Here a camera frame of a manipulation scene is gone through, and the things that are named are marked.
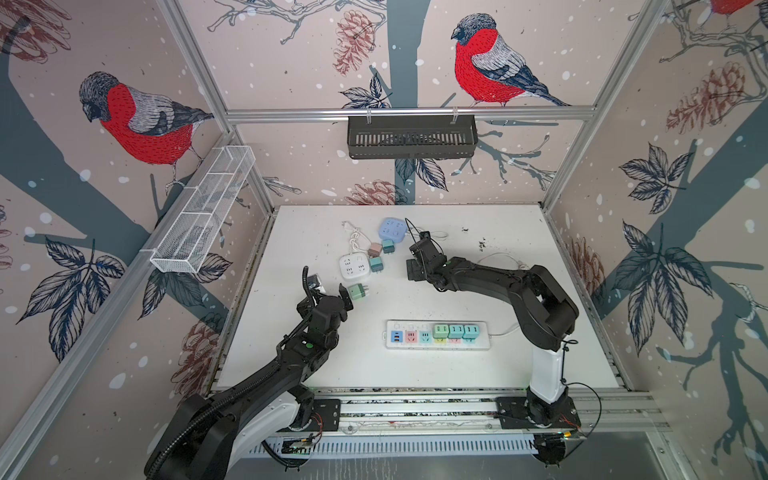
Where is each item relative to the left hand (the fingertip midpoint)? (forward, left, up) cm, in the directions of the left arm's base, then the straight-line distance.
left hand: (328, 290), depth 84 cm
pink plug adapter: (+22, -13, -10) cm, 28 cm away
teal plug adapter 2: (+15, -13, -10) cm, 22 cm away
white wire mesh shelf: (+15, +32, +19) cm, 40 cm away
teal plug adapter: (-11, -40, -5) cm, 42 cm away
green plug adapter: (+5, -7, -10) cm, 13 cm away
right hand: (+13, -28, -7) cm, 32 cm away
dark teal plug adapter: (+24, -17, -10) cm, 31 cm away
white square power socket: (+15, -6, -9) cm, 18 cm away
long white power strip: (-9, -26, -10) cm, 29 cm away
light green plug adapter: (-10, -32, -5) cm, 34 cm away
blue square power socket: (+33, -19, -11) cm, 40 cm away
